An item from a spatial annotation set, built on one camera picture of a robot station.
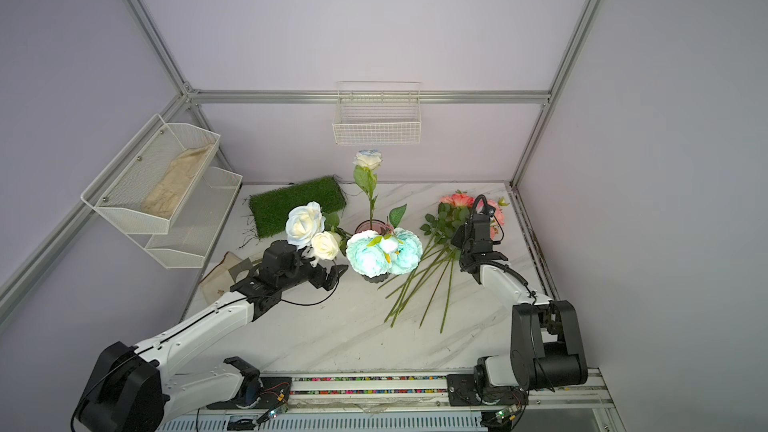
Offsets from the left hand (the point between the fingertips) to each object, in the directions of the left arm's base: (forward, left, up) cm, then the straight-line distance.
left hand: (331, 260), depth 83 cm
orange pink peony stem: (+25, -42, -3) cm, 48 cm away
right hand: (+11, -41, -2) cm, 43 cm away
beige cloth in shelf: (+10, +42, +17) cm, 46 cm away
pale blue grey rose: (+14, -10, +21) cm, 27 cm away
